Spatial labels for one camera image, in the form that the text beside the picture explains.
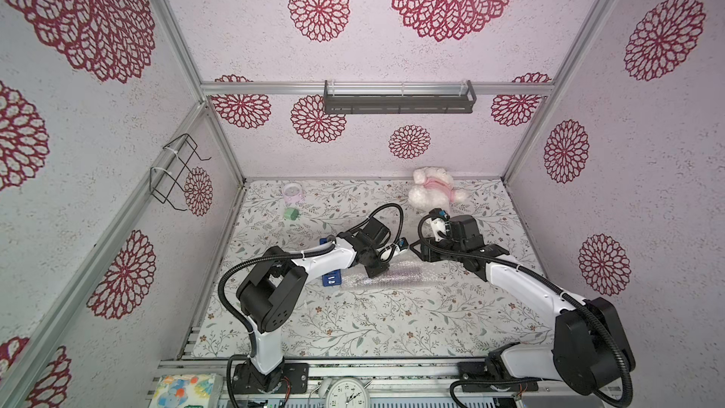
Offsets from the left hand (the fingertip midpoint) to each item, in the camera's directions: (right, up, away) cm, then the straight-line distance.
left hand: (380, 263), depth 92 cm
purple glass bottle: (+4, -4, -4) cm, 7 cm away
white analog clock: (-9, -27, -23) cm, 37 cm away
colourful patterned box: (-48, -26, -24) cm, 59 cm away
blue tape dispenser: (-15, -4, -4) cm, 16 cm away
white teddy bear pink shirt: (+21, +24, +14) cm, 35 cm away
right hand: (+9, +7, -6) cm, 13 cm away
